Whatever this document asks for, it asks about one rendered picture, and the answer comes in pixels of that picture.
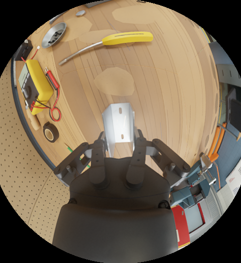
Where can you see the silver tommy bar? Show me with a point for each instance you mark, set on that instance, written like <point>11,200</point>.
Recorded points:
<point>212,181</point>

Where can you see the green pencil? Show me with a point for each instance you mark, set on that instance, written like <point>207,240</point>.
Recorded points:
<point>68,147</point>

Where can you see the grey flat plate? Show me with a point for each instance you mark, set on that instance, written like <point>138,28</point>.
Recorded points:
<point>95,4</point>

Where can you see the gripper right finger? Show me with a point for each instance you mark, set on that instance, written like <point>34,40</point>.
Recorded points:
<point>138,162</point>

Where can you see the red test lead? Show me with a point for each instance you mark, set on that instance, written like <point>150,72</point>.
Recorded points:
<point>55,120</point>

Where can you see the black small parts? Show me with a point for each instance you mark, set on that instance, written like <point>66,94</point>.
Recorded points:
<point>54,38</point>

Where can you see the white board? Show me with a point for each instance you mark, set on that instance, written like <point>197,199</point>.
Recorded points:
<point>237,174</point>

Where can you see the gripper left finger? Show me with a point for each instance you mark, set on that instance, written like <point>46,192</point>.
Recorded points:
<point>96,160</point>

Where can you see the steel bowl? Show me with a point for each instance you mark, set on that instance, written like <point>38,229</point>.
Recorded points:
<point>60,26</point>

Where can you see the red cabinet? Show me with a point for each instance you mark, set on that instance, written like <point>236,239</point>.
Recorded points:
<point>179,226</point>

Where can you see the grey round disc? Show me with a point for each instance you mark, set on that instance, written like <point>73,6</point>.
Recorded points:
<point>80,13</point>

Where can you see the beige pegboard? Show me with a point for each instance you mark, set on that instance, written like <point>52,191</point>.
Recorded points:
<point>13,164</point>

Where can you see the blue vise body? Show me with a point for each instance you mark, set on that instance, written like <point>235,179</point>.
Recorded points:
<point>182,196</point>

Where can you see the yellow multimeter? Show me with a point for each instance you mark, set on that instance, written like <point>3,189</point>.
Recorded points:
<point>42,82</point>

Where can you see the black box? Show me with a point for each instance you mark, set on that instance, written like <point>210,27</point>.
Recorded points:
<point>24,50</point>

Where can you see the red test probe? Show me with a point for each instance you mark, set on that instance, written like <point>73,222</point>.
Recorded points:
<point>52,79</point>

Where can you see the black office chair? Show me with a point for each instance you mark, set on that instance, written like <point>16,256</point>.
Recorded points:
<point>240,117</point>

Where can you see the black tape roll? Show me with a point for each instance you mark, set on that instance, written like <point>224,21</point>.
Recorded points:
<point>53,134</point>

